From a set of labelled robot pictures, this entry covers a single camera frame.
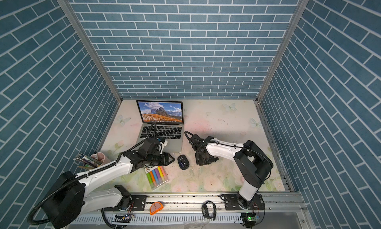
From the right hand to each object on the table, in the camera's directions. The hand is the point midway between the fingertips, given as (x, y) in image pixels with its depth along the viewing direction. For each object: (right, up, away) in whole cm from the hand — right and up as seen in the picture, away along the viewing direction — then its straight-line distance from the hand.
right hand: (202, 163), depth 88 cm
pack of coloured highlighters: (-26, -5, -6) cm, 27 cm away
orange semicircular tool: (-23, -15, -17) cm, 33 cm away
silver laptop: (-26, +26, +14) cm, 39 cm away
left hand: (-15, +3, -6) cm, 17 cm away
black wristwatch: (+1, -15, -19) cm, 24 cm away
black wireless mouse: (-11, +2, -3) cm, 11 cm away
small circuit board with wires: (-40, -21, -16) cm, 48 cm away
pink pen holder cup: (-57, +7, -7) cm, 58 cm away
